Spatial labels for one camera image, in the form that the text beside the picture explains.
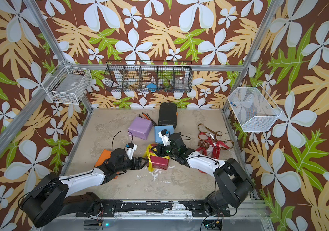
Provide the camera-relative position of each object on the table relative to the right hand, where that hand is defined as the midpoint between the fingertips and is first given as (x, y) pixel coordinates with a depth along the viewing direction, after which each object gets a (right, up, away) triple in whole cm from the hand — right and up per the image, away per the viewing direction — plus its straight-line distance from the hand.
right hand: (152, 148), depth 83 cm
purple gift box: (-11, +12, +18) cm, 24 cm away
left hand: (-4, -6, +1) cm, 8 cm away
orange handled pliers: (-8, +20, +32) cm, 38 cm away
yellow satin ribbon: (-3, -4, +1) cm, 5 cm away
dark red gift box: (+5, -8, 0) cm, 9 cm away
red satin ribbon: (+42, -1, +13) cm, 44 cm away
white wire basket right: (+61, +23, 0) cm, 65 cm away
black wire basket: (-4, +48, +14) cm, 50 cm away
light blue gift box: (+11, +11, +20) cm, 25 cm away
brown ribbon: (+34, +1, +15) cm, 37 cm away
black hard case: (+10, +22, +29) cm, 38 cm away
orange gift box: (-30, -5, +6) cm, 31 cm away
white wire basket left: (-52, +38, +1) cm, 64 cm away
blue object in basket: (-1, +39, +12) cm, 41 cm away
